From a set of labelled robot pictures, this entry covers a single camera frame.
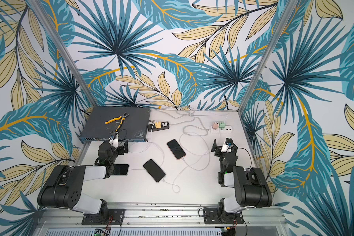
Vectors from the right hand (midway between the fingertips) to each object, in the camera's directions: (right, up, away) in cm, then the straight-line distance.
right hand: (214, 139), depth 88 cm
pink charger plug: (+4, +9, +16) cm, 18 cm away
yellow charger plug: (-36, +9, +15) cm, 40 cm away
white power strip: (+14, +6, +18) cm, 24 cm away
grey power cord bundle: (-12, +12, +26) cm, 31 cm away
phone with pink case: (-23, -7, +10) cm, 27 cm away
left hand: (-59, -1, +4) cm, 59 cm away
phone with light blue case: (-36, -19, 0) cm, 41 cm away
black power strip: (-32, +9, +19) cm, 38 cm away
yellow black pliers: (-62, +14, +18) cm, 67 cm away
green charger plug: (+9, +9, +18) cm, 22 cm away
